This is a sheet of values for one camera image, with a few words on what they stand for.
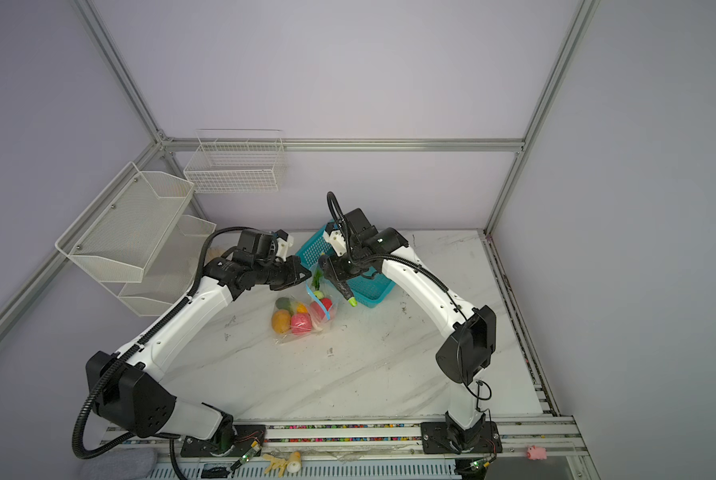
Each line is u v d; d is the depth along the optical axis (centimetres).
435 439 73
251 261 60
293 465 69
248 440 73
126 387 41
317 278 92
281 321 90
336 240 72
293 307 93
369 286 106
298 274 69
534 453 70
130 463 69
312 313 91
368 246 56
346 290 76
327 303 88
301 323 88
